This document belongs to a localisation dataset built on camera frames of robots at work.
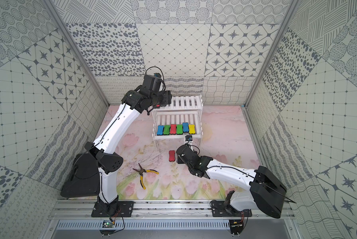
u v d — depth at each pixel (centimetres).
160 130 88
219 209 73
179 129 88
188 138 73
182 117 97
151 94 57
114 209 64
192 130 89
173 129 87
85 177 82
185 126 90
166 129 88
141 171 86
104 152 48
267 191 41
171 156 93
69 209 75
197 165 60
